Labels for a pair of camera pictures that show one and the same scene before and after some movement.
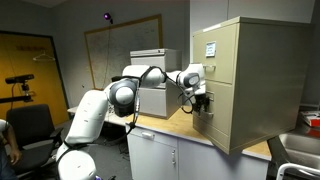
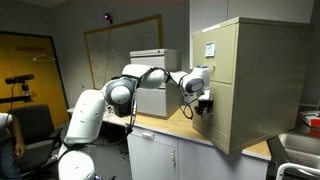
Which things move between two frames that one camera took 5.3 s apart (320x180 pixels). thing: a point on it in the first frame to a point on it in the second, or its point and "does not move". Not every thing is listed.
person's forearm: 12,140 to 17,131
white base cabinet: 156,156 does not move
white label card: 210,49 does not move
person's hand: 15,156 to 20,149
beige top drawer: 216,50 does not move
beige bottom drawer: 219,117 does not move
